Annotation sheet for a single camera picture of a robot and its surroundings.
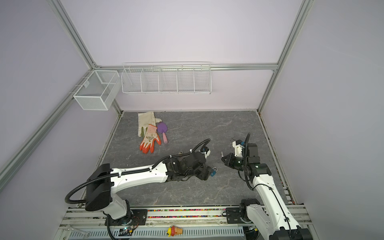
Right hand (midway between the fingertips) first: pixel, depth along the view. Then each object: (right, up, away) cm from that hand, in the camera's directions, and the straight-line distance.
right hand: (223, 159), depth 80 cm
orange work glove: (-48, +6, +19) cm, 52 cm away
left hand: (-9, -5, -4) cm, 11 cm away
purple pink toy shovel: (-41, +17, +32) cm, 54 cm away
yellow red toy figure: (-25, -30, -12) cm, 41 cm away
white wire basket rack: (-35, +50, +20) cm, 65 cm away
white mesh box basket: (-81, +41, +20) cm, 93 cm away
